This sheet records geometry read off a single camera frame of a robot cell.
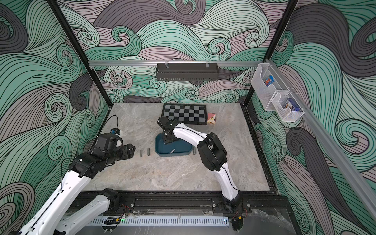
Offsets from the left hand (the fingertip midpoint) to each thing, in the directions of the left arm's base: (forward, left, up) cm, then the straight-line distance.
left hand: (128, 147), depth 73 cm
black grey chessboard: (+38, -32, -17) cm, 52 cm away
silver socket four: (+8, -21, -19) cm, 29 cm away
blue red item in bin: (+35, -77, +16) cm, 86 cm away
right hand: (+15, -19, -16) cm, 29 cm away
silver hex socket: (+8, -35, -19) cm, 41 cm away
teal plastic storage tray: (+10, -27, -19) cm, 34 cm away
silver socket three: (+7, 0, -21) cm, 22 cm away
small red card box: (+35, -49, -18) cm, 63 cm away
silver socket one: (+7, -5, -20) cm, 22 cm away
